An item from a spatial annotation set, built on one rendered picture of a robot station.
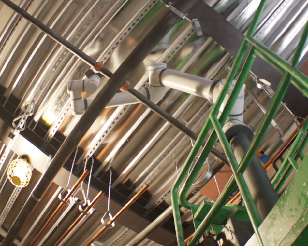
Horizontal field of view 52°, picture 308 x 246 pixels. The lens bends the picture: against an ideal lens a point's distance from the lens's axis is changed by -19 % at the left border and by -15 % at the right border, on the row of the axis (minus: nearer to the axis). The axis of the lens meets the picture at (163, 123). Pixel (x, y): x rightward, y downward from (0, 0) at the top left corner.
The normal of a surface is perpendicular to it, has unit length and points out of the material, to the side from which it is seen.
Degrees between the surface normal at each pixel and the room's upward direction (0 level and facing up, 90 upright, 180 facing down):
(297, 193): 90
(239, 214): 180
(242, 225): 90
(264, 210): 90
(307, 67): 180
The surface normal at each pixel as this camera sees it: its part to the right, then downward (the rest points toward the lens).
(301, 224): -0.91, -0.34
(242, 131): 0.07, 0.40
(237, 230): 0.39, -0.85
